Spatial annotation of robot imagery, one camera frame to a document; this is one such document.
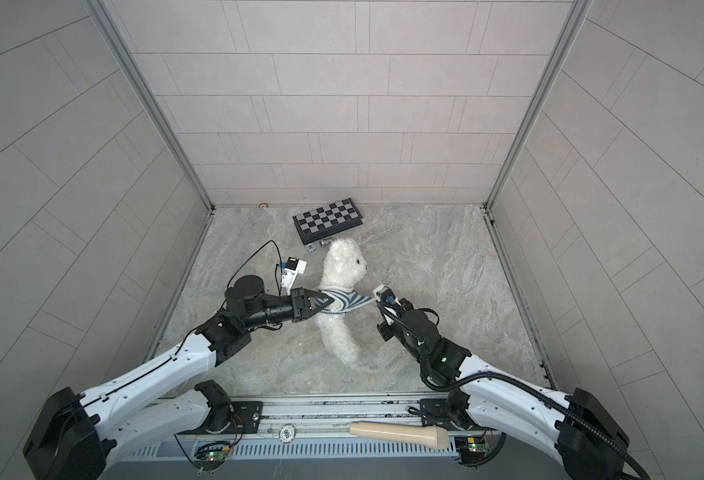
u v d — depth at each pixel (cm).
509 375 50
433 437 66
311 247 105
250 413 72
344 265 70
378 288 66
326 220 108
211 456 65
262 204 119
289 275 67
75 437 38
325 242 104
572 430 41
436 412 72
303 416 72
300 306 60
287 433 69
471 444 69
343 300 68
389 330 68
